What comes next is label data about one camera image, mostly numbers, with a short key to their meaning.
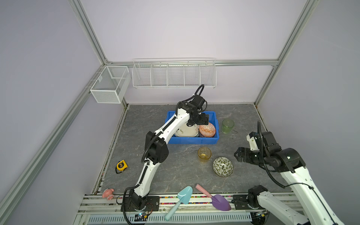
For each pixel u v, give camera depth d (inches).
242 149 24.9
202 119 31.5
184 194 30.4
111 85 40.3
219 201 29.6
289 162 17.3
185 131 39.0
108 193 29.7
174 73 38.4
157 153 22.3
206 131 38.3
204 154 35.9
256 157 22.5
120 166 33.3
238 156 24.5
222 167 32.9
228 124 40.1
